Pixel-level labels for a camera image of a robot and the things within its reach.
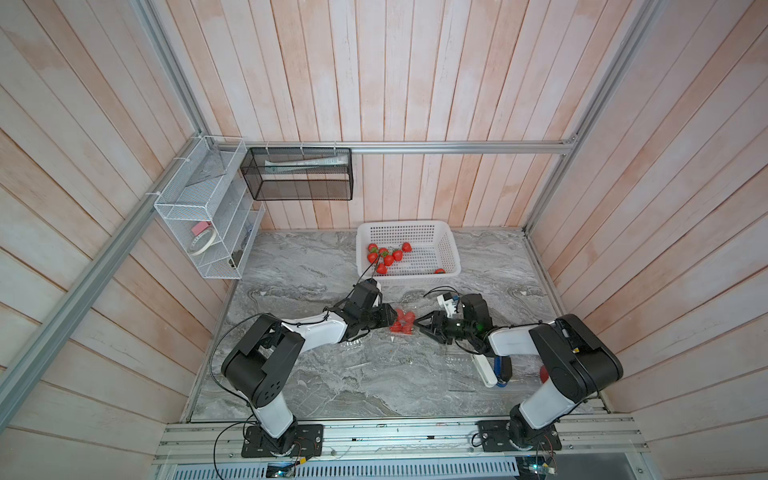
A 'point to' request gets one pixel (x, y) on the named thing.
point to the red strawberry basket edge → (381, 268)
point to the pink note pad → (199, 227)
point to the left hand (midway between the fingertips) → (392, 319)
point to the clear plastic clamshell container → (405, 323)
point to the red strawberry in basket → (397, 255)
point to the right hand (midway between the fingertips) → (417, 325)
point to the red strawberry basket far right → (440, 271)
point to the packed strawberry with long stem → (400, 314)
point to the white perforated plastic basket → (433, 246)
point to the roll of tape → (202, 241)
